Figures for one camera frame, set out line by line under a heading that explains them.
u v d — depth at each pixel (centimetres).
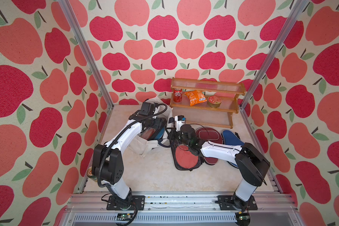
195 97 100
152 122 76
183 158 89
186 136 66
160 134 88
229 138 98
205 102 102
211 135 98
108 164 46
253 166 46
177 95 96
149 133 91
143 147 82
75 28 77
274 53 87
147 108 69
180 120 76
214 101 99
